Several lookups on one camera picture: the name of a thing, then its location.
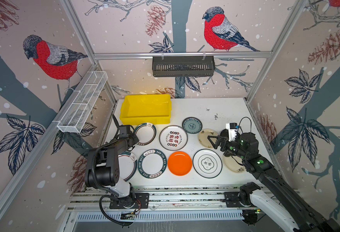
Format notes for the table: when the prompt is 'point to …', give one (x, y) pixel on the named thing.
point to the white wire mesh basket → (92, 84)
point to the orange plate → (179, 163)
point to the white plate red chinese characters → (173, 137)
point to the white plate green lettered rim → (152, 163)
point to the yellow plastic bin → (151, 109)
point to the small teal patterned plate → (192, 125)
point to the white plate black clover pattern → (207, 163)
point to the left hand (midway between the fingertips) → (133, 138)
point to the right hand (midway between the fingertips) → (211, 138)
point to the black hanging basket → (185, 65)
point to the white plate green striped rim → (146, 133)
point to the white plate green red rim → (128, 165)
